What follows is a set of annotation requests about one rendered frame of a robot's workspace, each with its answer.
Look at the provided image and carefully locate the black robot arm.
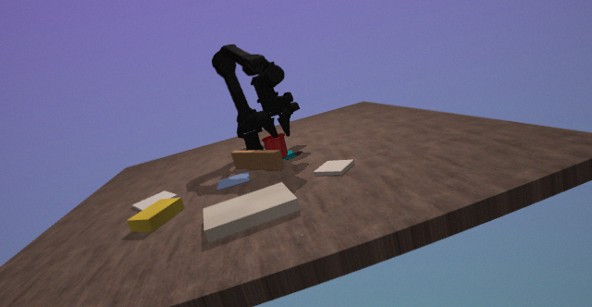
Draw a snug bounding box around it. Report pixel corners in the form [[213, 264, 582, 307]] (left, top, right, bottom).
[[212, 44, 293, 151]]

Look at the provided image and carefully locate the yellow rectangular block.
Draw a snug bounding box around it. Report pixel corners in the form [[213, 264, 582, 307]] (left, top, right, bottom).
[[127, 197, 185, 232]]

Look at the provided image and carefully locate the beige rectangular block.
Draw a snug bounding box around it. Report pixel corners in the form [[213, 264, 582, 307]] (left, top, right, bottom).
[[203, 182, 300, 242]]

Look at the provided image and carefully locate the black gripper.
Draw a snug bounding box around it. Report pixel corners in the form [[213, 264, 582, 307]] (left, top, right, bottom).
[[246, 90, 300, 139]]

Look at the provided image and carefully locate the brown rectangular block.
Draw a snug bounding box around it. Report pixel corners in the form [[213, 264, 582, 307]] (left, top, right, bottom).
[[231, 150, 285, 171]]

